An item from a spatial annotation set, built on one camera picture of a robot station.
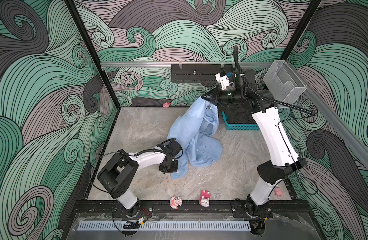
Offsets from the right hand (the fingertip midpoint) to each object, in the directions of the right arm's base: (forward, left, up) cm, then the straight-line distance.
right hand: (202, 96), depth 64 cm
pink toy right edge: (-28, -42, -42) cm, 66 cm away
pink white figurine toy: (-34, +12, -40) cm, 54 cm away
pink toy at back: (+36, +22, -41) cm, 59 cm away
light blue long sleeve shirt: (-4, +3, -21) cm, 21 cm away
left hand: (-17, +14, -43) cm, 49 cm away
